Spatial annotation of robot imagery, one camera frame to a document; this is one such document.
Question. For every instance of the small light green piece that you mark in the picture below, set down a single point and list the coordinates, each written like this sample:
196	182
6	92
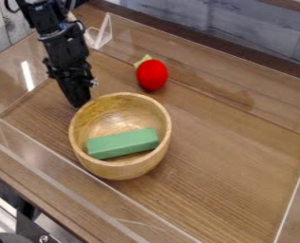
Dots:
145	58

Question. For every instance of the clear acrylic corner bracket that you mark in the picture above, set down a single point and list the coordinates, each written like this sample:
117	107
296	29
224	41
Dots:
100	36

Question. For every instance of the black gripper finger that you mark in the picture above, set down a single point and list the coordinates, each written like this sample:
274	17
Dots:
76	88

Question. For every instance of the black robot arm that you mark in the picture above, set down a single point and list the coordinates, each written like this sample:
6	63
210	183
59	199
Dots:
44	14

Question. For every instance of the black metal table bracket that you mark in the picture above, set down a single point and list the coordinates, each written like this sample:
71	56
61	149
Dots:
26	226

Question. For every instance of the green rectangular block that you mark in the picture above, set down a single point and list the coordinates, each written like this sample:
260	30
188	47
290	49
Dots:
124	143

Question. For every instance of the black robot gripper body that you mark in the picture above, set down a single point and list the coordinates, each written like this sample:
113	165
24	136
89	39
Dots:
68	52

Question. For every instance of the brown wooden bowl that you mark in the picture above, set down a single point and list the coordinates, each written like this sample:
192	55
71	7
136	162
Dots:
115	113

